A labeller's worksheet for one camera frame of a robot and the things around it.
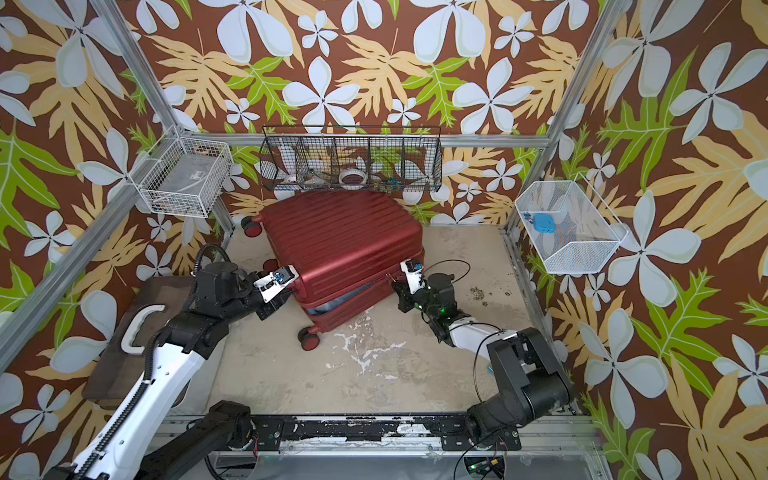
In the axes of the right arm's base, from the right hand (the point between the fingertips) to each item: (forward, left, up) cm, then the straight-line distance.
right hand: (394, 282), depth 88 cm
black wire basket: (+36, +9, +19) cm, 42 cm away
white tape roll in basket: (+33, +15, +10) cm, 37 cm away
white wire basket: (+22, +62, +22) cm, 69 cm away
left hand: (-7, +29, +14) cm, 33 cm away
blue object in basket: (+13, -45, +12) cm, 48 cm away
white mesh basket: (+9, -50, +14) cm, 52 cm away
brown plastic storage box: (-25, +68, +1) cm, 72 cm away
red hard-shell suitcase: (+1, +13, +14) cm, 19 cm away
